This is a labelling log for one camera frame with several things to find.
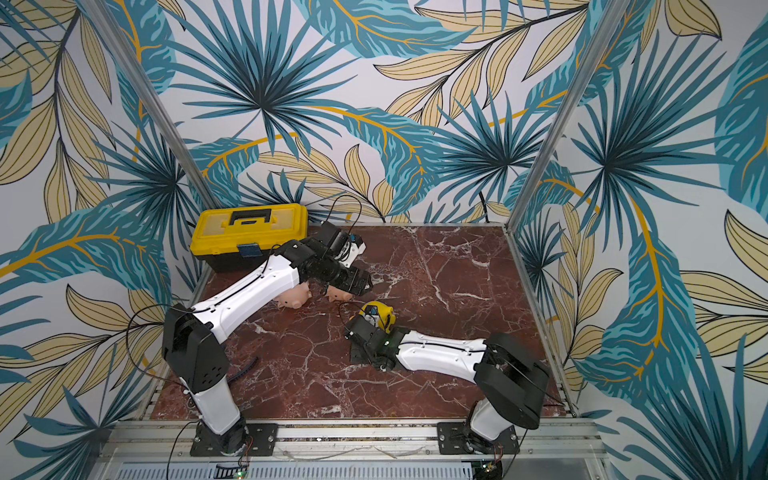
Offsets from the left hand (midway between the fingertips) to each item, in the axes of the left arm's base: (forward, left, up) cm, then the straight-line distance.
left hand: (357, 286), depth 82 cm
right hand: (-13, 0, -13) cm, 18 cm away
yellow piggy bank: (-3, -8, -9) cm, 12 cm away
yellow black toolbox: (+17, +38, -1) cm, 42 cm away
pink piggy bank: (-5, +5, +4) cm, 8 cm away
